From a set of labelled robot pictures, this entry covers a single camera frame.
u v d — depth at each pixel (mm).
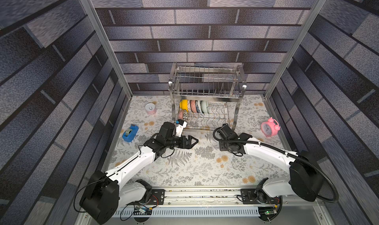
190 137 709
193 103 993
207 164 851
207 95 758
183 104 1006
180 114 927
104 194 398
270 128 906
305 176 422
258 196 669
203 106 997
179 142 708
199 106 979
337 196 368
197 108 977
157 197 737
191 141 708
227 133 665
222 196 758
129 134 923
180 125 730
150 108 1038
